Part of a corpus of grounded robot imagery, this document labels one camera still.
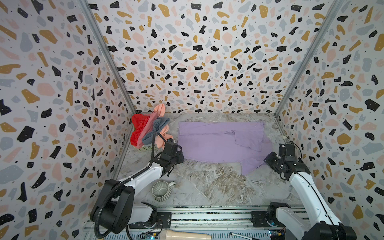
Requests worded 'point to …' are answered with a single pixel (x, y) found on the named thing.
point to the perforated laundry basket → (145, 148)
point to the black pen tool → (244, 236)
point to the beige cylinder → (168, 234)
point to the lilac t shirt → (244, 142)
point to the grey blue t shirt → (158, 123)
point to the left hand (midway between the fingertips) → (182, 152)
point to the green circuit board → (148, 235)
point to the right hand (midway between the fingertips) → (266, 155)
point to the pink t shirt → (152, 116)
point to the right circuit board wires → (275, 234)
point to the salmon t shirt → (159, 110)
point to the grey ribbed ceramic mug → (161, 190)
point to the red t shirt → (139, 120)
